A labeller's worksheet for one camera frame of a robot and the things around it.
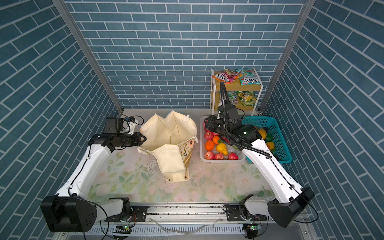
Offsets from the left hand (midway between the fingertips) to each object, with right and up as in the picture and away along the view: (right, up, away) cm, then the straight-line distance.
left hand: (144, 137), depth 80 cm
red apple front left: (+36, -11, +9) cm, 39 cm away
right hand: (+33, +10, -10) cm, 36 cm away
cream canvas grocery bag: (+10, -4, +22) cm, 24 cm away
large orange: (+37, -6, +14) cm, 40 cm away
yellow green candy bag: (+63, +25, +23) cm, 72 cm away
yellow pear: (+44, -8, +13) cm, 47 cm away
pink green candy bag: (+54, +27, +25) cm, 65 cm away
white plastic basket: (+51, -10, +19) cm, 55 cm away
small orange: (+40, -3, +17) cm, 44 cm away
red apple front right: (+50, -12, +9) cm, 52 cm away
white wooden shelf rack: (+57, +29, +8) cm, 64 cm away
